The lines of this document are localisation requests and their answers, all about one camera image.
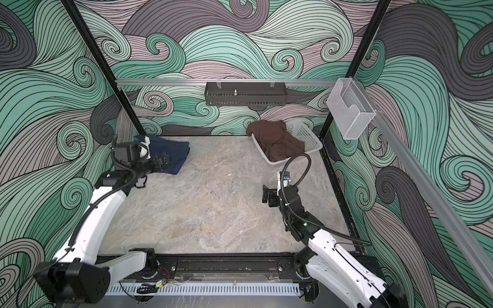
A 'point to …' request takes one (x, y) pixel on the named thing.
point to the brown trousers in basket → (277, 143)
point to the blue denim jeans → (178, 151)
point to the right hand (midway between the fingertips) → (271, 186)
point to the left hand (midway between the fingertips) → (162, 155)
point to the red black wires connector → (146, 288)
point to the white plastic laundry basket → (300, 131)
